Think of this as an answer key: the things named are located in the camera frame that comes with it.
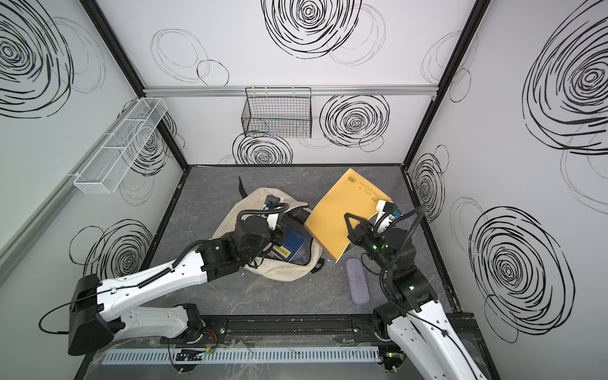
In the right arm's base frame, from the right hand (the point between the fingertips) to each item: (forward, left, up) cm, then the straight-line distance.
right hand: (343, 220), depth 66 cm
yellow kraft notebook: (+4, +4, -9) cm, 10 cm away
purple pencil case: (-9, -7, -26) cm, 28 cm away
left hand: (+4, +17, -4) cm, 18 cm away
